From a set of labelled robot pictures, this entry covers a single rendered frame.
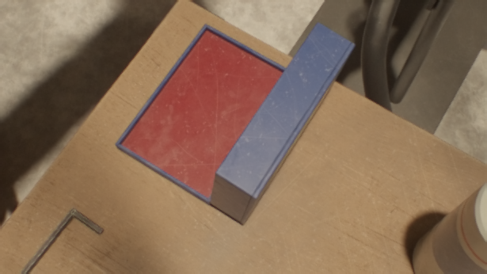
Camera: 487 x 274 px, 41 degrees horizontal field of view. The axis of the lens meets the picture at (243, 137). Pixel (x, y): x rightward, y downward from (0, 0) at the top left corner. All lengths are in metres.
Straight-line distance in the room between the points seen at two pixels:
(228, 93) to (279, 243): 0.16
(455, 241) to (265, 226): 0.19
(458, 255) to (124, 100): 0.35
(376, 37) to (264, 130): 0.30
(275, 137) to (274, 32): 0.74
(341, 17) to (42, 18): 0.57
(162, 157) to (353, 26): 0.69
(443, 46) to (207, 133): 0.72
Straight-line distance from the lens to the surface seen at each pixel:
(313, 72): 0.54
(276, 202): 0.62
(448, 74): 1.24
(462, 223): 0.49
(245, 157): 0.50
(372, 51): 0.78
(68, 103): 1.21
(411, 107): 1.19
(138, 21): 1.26
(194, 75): 0.66
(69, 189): 0.64
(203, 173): 0.62
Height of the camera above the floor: 1.06
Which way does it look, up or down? 69 degrees down
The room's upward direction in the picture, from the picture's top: straight up
